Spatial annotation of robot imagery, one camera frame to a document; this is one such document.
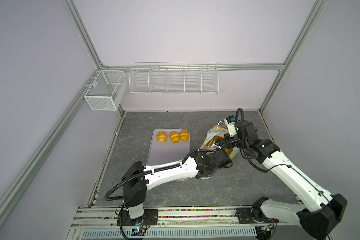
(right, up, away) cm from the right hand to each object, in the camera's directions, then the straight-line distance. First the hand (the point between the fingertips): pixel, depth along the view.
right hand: (226, 135), depth 76 cm
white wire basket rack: (-29, +36, +20) cm, 51 cm away
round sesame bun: (-38, -3, +24) cm, 45 cm away
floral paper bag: (-6, 0, 0) cm, 6 cm away
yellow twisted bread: (-22, -1, +26) cm, 34 cm away
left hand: (-9, -12, 0) cm, 15 cm away
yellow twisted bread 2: (-29, -2, +25) cm, 39 cm away
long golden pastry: (-5, -1, -1) cm, 5 cm away
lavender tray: (-32, -8, +23) cm, 40 cm away
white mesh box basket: (-75, +30, +26) cm, 85 cm away
